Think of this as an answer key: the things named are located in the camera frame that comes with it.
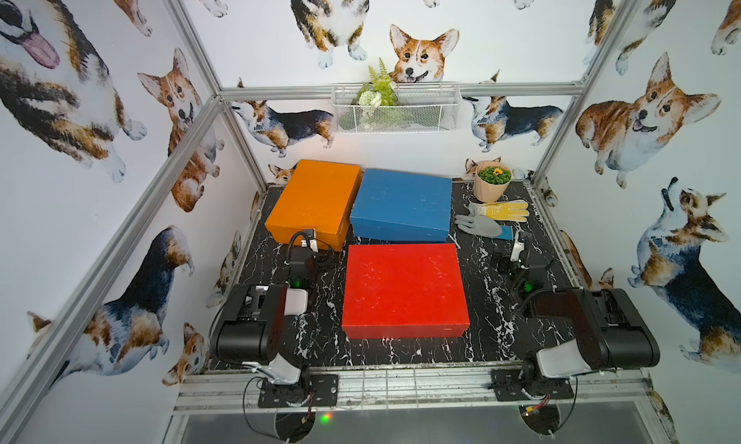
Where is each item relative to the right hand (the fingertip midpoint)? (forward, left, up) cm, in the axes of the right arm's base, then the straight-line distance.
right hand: (509, 244), depth 93 cm
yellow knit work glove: (+20, -7, -7) cm, 23 cm away
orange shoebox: (+21, +65, +1) cm, 68 cm away
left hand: (+2, +62, +1) cm, 62 cm away
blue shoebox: (+14, +35, +3) cm, 38 cm away
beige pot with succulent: (+26, 0, +4) cm, 27 cm away
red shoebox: (-16, +34, +2) cm, 38 cm away
